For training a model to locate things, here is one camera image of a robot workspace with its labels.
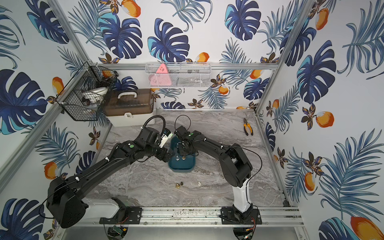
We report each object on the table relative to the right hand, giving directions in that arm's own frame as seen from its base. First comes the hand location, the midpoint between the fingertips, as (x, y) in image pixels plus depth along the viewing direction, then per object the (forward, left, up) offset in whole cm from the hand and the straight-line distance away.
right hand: (185, 151), depth 92 cm
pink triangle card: (+32, +15, +30) cm, 47 cm away
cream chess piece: (-18, -8, -5) cm, 20 cm away
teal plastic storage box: (-6, +3, -5) cm, 8 cm away
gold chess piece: (-19, +4, -5) cm, 20 cm away
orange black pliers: (+28, -43, -5) cm, 52 cm away
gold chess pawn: (-2, +1, -4) cm, 5 cm away
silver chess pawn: (-3, +5, -4) cm, 7 cm away
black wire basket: (+18, +58, +27) cm, 66 cm away
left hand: (-5, +8, +13) cm, 16 cm away
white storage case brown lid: (+23, +37, +16) cm, 46 cm away
